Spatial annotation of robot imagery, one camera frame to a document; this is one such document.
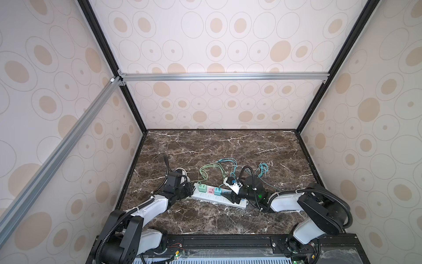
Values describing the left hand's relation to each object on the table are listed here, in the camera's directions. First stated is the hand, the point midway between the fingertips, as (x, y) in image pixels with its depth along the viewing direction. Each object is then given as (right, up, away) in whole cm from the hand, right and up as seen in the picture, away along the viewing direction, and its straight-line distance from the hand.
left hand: (198, 187), depth 88 cm
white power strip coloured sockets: (+6, -4, -1) cm, 7 cm away
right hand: (+17, +1, -1) cm, 17 cm away
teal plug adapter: (+10, -1, -5) cm, 11 cm away
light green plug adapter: (+2, 0, -4) cm, 5 cm away
